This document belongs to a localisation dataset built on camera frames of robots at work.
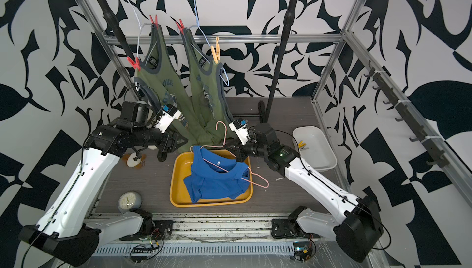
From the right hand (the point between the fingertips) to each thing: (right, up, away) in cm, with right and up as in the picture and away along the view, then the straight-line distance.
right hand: (225, 143), depth 72 cm
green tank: (-7, +20, +2) cm, 22 cm away
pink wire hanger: (-1, -12, +5) cm, 13 cm away
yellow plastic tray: (-21, -26, +12) cm, 35 cm away
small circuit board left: (-33, -42, +1) cm, 53 cm away
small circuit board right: (+29, -41, -1) cm, 50 cm away
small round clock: (-41, -25, +6) cm, 48 cm away
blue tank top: (-5, -16, +9) cm, 19 cm away
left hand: (-18, +4, -3) cm, 18 cm away
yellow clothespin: (+39, -4, +27) cm, 47 cm away
